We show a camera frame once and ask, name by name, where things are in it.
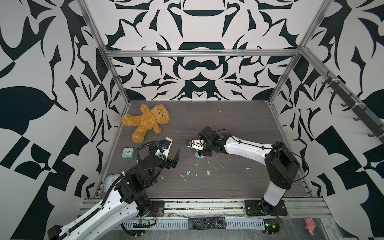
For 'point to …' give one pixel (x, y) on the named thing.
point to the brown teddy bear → (147, 119)
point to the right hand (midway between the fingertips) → (200, 144)
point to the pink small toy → (310, 225)
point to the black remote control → (204, 223)
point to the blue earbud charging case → (197, 156)
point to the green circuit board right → (271, 229)
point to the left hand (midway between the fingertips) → (169, 143)
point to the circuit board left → (144, 223)
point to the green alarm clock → (128, 153)
